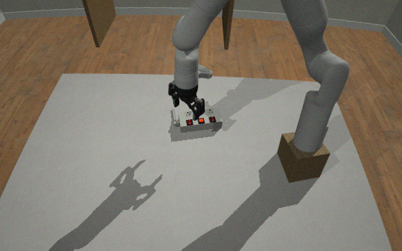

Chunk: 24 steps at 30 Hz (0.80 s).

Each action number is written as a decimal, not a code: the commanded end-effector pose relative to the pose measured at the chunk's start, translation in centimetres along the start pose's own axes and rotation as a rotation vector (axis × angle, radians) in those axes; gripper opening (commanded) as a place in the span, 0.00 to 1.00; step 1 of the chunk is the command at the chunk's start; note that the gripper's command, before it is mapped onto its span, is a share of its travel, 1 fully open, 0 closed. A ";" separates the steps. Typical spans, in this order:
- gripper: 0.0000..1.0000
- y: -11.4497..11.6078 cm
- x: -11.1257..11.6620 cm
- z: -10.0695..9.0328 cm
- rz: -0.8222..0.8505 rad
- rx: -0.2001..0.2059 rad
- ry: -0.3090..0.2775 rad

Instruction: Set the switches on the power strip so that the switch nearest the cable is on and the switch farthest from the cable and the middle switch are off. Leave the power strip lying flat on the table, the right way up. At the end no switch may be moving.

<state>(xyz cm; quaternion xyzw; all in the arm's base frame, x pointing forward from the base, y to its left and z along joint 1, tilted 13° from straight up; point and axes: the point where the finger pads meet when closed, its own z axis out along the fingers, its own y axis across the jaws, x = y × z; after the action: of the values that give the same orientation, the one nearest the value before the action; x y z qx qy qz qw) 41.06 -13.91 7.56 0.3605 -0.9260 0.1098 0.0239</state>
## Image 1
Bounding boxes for grey power strip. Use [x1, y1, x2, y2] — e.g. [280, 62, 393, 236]
[172, 108, 223, 132]

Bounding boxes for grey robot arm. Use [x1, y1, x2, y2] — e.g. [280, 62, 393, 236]
[172, 0, 350, 152]

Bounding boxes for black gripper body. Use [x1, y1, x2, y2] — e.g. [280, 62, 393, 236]
[174, 84, 198, 104]

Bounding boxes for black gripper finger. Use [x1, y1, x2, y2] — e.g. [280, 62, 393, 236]
[168, 81, 181, 107]
[184, 97, 205, 121]

